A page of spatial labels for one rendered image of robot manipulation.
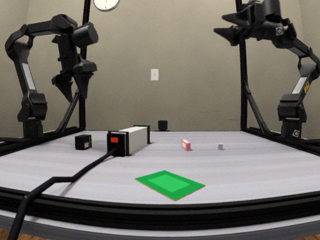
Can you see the black power cord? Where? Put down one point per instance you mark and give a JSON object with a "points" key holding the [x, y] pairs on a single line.
{"points": [[26, 199]]}

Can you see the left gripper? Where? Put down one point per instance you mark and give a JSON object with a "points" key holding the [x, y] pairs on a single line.
{"points": [[251, 22]]}

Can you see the black charger with brass prongs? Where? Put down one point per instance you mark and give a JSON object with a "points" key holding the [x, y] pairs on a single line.
{"points": [[83, 142]]}

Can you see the small pink block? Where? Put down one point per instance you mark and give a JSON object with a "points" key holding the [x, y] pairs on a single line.
{"points": [[186, 145]]}

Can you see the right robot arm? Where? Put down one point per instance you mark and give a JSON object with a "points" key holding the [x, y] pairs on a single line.
{"points": [[34, 104]]}

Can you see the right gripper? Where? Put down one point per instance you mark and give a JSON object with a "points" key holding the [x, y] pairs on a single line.
{"points": [[72, 68]]}

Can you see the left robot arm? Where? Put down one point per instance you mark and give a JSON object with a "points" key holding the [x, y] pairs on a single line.
{"points": [[291, 105]]}

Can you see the green flat rectangular pad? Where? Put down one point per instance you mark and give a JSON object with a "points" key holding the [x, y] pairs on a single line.
{"points": [[169, 184]]}

